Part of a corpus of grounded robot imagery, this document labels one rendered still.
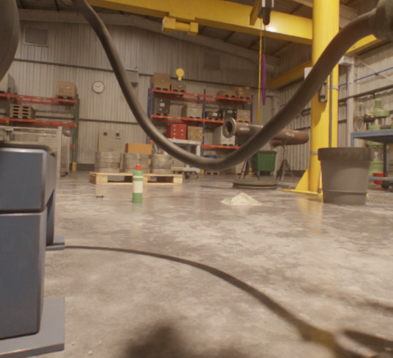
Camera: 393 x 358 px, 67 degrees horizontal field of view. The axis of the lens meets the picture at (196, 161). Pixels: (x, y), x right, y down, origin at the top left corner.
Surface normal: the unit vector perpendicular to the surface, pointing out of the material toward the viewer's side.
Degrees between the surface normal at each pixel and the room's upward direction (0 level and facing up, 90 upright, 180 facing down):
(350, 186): 95
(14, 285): 90
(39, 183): 90
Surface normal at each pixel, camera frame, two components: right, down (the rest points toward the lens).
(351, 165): -0.19, 0.05
